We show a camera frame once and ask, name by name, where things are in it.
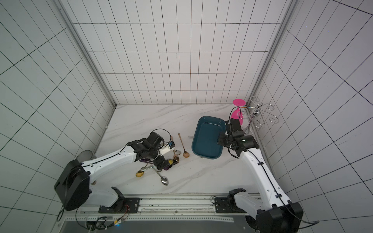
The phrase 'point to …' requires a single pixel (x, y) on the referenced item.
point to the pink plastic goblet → (237, 113)
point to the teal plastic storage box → (206, 132)
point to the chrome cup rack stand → (257, 114)
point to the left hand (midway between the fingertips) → (161, 159)
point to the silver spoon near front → (164, 180)
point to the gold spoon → (140, 174)
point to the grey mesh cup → (85, 156)
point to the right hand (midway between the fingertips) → (216, 137)
